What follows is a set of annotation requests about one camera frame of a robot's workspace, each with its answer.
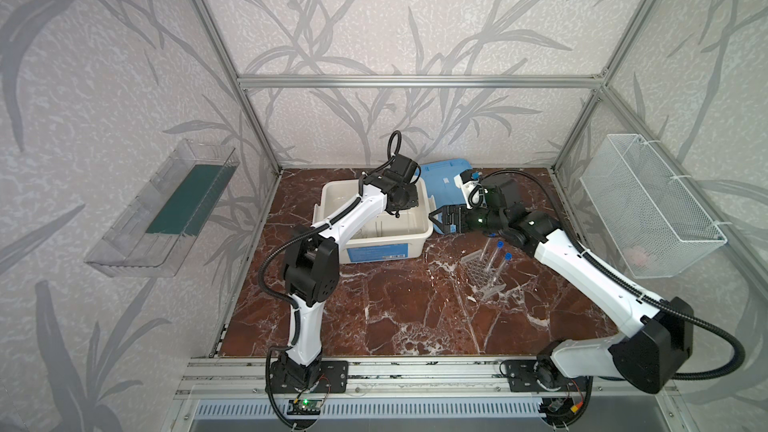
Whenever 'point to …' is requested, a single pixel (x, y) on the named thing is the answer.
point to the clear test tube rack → (481, 275)
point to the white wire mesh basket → (655, 229)
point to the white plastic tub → (383, 237)
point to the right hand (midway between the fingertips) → (443, 204)
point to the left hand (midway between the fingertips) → (414, 191)
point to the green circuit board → (304, 407)
